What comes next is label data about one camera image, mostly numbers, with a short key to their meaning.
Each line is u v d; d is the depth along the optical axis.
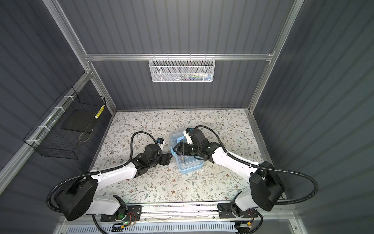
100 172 0.48
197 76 0.92
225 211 0.72
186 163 0.79
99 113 0.81
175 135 1.06
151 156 0.68
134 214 0.72
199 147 0.63
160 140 0.79
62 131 0.72
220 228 0.71
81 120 0.76
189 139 0.74
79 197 0.43
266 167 0.45
